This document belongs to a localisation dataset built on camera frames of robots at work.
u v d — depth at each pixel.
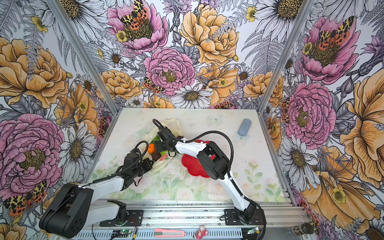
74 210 0.42
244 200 0.63
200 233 0.69
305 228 0.63
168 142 0.78
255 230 0.71
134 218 0.73
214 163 0.58
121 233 0.71
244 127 1.08
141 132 1.09
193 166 0.92
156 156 0.91
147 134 0.94
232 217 0.73
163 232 0.70
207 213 0.78
